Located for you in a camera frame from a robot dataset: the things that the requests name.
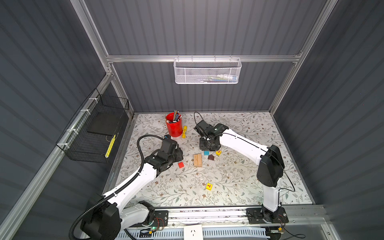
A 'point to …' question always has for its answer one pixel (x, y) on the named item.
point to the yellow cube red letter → (209, 186)
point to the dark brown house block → (211, 157)
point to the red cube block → (181, 164)
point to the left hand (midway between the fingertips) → (179, 152)
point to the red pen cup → (174, 122)
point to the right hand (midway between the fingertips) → (205, 149)
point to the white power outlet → (193, 232)
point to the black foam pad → (106, 122)
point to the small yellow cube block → (218, 152)
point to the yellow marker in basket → (107, 153)
